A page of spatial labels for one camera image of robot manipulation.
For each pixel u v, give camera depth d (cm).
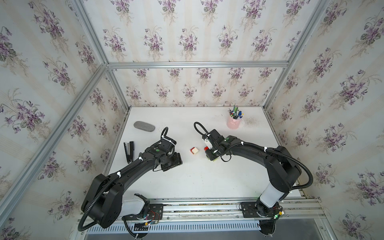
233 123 101
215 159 79
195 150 91
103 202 40
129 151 93
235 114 103
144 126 105
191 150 94
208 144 70
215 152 67
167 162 70
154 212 72
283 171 46
